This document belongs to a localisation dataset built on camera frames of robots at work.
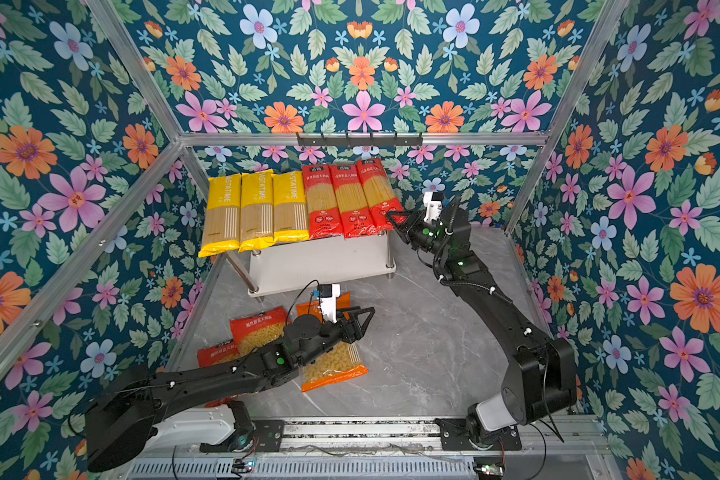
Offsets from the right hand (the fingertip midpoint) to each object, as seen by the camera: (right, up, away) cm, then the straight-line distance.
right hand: (387, 213), depth 71 cm
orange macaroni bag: (-13, -42, +12) cm, 46 cm away
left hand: (-3, -23, 0) cm, 23 cm away
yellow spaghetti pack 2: (-31, -3, -1) cm, 31 cm away
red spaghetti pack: (-15, -1, 0) cm, 15 cm away
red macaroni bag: (-46, -38, +12) cm, 61 cm away
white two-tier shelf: (-37, -15, +27) cm, 48 cm away
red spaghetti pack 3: (-2, +6, +5) cm, 8 cm away
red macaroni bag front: (-38, -33, +15) cm, 52 cm away
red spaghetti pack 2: (-9, +3, +5) cm, 10 cm away
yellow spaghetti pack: (-41, 0, +2) cm, 41 cm away
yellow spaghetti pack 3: (-23, -2, 0) cm, 24 cm away
